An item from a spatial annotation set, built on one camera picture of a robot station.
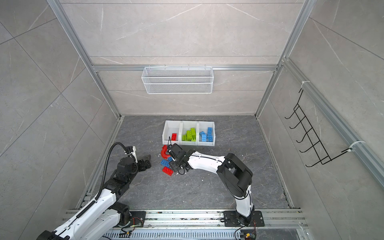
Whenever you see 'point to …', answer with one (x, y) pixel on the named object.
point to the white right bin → (202, 126)
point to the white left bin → (173, 129)
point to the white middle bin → (187, 125)
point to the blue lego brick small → (210, 138)
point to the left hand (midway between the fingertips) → (142, 153)
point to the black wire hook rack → (316, 147)
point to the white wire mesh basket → (177, 80)
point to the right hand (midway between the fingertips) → (176, 162)
